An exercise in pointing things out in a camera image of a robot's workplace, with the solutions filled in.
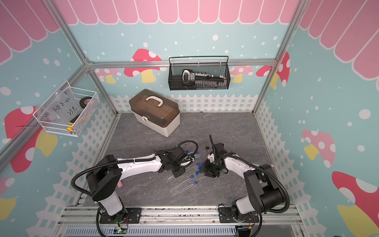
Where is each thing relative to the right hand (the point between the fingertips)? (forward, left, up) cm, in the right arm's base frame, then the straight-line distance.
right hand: (201, 172), depth 86 cm
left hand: (+2, +12, -1) cm, 13 cm away
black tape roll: (+27, +63, +32) cm, 76 cm away
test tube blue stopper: (-2, +18, -2) cm, 18 cm away
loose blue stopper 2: (+4, +1, -3) cm, 5 cm away
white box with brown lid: (+31, +28, +19) cm, 46 cm away
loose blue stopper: (+7, -1, -3) cm, 7 cm away
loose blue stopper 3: (+1, +2, -3) cm, 4 cm away
